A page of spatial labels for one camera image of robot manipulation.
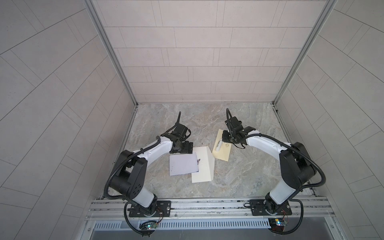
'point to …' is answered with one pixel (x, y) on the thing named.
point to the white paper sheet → (183, 164)
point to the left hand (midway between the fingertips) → (189, 147)
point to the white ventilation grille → (255, 224)
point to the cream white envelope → (206, 165)
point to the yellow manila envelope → (224, 152)
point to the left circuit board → (149, 226)
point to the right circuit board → (277, 224)
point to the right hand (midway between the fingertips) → (221, 137)
